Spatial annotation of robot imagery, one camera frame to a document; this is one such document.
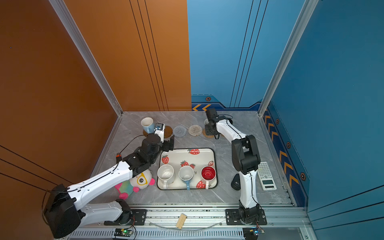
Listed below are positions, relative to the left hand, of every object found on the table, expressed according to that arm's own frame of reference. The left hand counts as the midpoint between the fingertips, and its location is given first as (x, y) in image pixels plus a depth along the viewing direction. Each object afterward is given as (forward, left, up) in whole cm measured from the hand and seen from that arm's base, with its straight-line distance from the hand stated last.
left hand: (166, 133), depth 79 cm
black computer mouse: (-19, -38, -20) cm, 47 cm away
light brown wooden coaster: (+14, +19, -19) cm, 30 cm away
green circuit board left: (-41, +18, -24) cm, 51 cm away
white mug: (-13, +2, -21) cm, 25 cm away
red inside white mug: (-14, -23, -20) cm, 34 cm away
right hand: (+14, -25, -16) cm, 33 cm away
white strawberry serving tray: (-3, -17, -22) cm, 28 cm away
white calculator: (-16, -57, -21) cm, 62 cm away
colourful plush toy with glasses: (-20, +13, -17) cm, 29 cm away
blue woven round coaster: (+19, -3, -22) cm, 30 cm away
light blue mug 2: (-14, -10, -20) cm, 27 cm away
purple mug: (+17, -22, -10) cm, 30 cm away
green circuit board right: (-41, -43, -24) cm, 64 cm away
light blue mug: (+16, +17, -13) cm, 27 cm away
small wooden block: (-37, -9, -22) cm, 44 cm away
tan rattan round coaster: (+19, -21, -22) cm, 36 cm away
